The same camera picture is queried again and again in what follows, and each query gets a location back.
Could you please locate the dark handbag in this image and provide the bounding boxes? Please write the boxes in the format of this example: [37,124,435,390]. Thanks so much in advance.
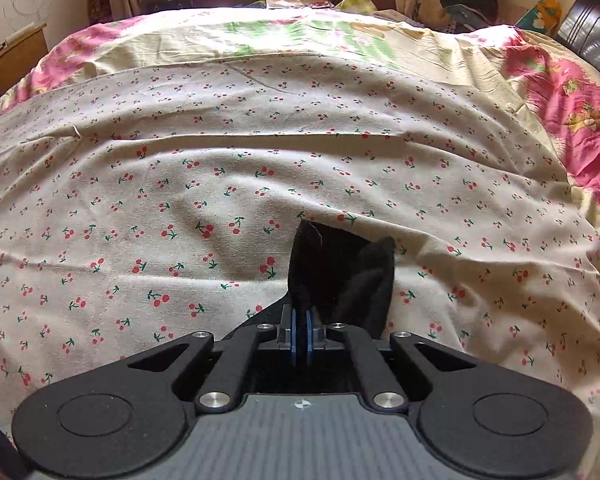
[140,0,197,14]

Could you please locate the wooden cabinet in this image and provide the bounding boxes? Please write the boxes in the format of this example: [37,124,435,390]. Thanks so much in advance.
[0,22,49,111]

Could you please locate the pile of clothes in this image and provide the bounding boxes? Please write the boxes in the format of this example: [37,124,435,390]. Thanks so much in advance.
[417,0,501,33]

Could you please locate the black pants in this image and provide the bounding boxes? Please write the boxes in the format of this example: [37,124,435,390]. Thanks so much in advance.
[232,218,398,356]

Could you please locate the papers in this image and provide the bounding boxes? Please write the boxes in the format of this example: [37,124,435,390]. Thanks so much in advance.
[265,0,333,11]

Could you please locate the pink floral cream quilt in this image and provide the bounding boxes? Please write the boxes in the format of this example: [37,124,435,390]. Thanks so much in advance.
[30,5,600,281]

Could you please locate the cherry print bedsheet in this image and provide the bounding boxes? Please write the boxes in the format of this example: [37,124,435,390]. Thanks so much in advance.
[0,52,600,480]

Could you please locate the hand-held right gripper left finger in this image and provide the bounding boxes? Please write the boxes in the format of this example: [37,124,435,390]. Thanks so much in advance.
[124,305,302,414]

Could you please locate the colourful cartoon box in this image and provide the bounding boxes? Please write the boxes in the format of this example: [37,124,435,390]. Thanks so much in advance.
[516,0,563,36]

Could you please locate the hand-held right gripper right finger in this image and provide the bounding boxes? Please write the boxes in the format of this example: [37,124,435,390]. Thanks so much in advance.
[305,305,481,414]

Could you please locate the dark red patterned box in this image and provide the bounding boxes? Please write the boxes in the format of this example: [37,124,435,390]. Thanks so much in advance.
[87,0,112,25]

